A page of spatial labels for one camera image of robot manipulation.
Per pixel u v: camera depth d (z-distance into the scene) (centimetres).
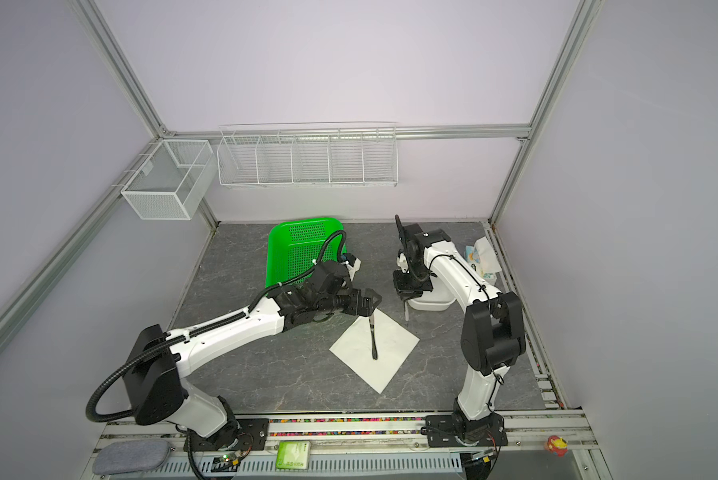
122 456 69
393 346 89
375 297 74
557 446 67
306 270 62
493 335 48
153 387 41
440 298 99
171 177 99
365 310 70
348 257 71
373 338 90
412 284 75
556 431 76
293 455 69
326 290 61
